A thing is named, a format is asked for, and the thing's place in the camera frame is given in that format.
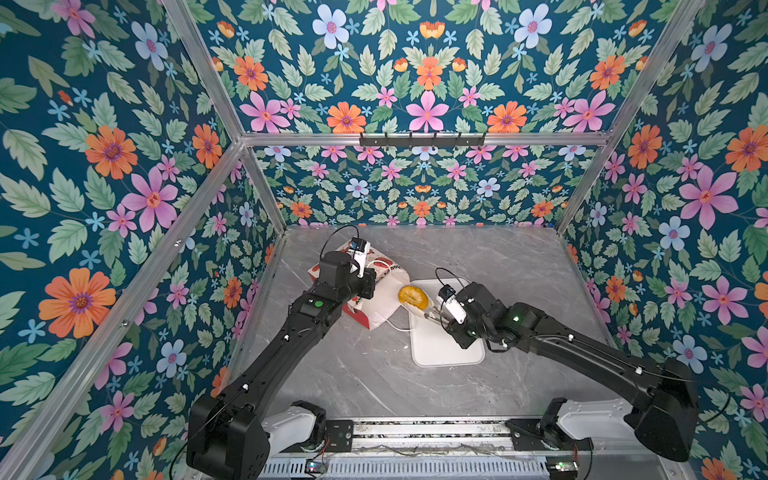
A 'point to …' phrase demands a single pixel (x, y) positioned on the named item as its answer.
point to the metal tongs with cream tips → (437, 315)
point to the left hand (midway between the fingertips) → (377, 263)
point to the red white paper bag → (385, 301)
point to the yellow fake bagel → (413, 295)
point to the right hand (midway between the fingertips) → (449, 323)
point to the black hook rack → (421, 141)
